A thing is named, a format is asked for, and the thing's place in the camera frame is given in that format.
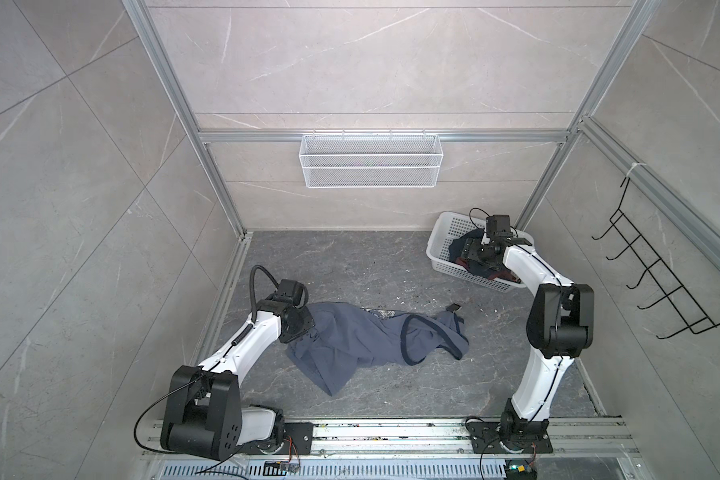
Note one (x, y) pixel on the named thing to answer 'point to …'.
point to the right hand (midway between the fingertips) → (473, 251)
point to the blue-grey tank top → (346, 336)
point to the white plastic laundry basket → (449, 226)
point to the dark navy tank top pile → (488, 270)
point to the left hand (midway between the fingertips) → (304, 318)
